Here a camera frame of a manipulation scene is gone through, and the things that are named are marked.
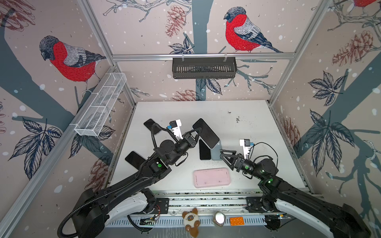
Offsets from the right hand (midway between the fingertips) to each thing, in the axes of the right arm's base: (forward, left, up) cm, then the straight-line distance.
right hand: (219, 157), depth 66 cm
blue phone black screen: (+14, +7, -22) cm, 27 cm away
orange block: (-21, -9, -22) cm, 32 cm away
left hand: (+8, +8, +11) cm, 16 cm away
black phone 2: (+8, +6, +7) cm, 12 cm away
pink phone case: (-3, +6, -20) cm, 21 cm away
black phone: (+33, +48, -19) cm, 61 cm away
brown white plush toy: (-23, +13, -20) cm, 33 cm away
